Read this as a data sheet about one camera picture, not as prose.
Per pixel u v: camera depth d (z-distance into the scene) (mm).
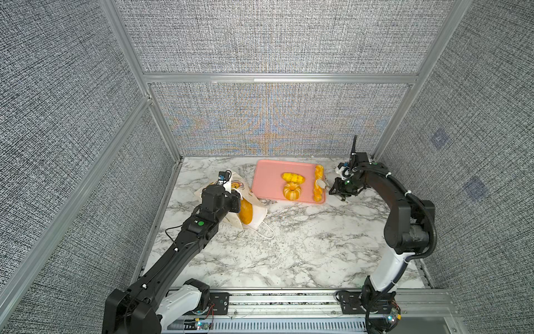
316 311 730
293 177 1064
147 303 393
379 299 628
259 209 949
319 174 1040
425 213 474
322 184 986
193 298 605
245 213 929
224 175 673
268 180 1095
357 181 700
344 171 849
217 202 583
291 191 1003
